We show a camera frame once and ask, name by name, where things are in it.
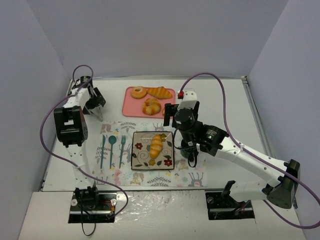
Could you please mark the dark green mug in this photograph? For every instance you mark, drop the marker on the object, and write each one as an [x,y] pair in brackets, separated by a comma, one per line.
[188,151]

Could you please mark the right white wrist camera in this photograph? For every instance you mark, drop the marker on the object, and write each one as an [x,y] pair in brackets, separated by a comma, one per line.
[188,99]

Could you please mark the teal plastic knife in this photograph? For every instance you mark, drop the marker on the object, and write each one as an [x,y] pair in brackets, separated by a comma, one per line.
[102,151]

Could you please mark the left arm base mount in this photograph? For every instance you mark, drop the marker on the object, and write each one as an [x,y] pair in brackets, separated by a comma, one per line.
[92,206]

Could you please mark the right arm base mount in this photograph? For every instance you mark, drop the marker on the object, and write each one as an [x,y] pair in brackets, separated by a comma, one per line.
[226,208]

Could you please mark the striped long bread roll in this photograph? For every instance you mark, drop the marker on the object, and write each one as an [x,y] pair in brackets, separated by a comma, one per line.
[156,146]

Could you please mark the twisted knot bread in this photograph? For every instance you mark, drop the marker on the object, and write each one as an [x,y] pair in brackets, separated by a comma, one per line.
[151,106]

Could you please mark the square floral ceramic plate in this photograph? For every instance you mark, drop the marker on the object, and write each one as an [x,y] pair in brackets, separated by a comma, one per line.
[140,156]

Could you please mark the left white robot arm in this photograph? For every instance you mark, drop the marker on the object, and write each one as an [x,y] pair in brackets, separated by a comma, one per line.
[72,132]

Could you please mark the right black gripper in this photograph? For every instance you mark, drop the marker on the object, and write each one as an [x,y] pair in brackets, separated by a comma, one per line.
[169,110]

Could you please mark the round donut bread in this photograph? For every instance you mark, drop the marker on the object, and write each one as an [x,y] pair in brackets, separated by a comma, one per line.
[138,92]

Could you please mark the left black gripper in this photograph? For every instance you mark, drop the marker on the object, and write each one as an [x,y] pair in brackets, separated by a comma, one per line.
[96,103]

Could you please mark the pink serving tray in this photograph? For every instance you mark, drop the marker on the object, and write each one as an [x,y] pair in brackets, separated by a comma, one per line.
[133,107]

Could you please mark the teal plastic fork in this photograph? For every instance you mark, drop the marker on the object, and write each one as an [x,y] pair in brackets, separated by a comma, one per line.
[121,147]

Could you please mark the striped croissant bread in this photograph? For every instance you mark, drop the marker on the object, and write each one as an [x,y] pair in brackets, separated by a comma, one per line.
[159,92]

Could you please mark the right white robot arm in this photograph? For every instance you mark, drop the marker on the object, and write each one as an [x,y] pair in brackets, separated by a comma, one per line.
[278,179]

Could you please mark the teal plastic spoon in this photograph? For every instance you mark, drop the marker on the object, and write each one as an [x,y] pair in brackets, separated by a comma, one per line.
[112,140]

